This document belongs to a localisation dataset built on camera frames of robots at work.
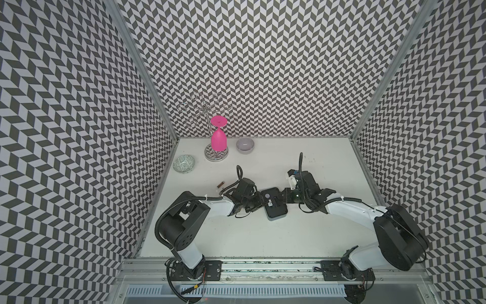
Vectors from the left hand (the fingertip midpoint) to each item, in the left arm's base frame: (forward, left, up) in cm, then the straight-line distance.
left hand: (266, 204), depth 89 cm
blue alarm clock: (-1, -3, +1) cm, 4 cm away
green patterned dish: (+23, +45, +1) cm, 50 cm away
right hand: (+1, -6, +4) cm, 7 cm away
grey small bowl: (+34, +11, +4) cm, 36 cm away
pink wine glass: (+25, +23, +19) cm, 39 cm away
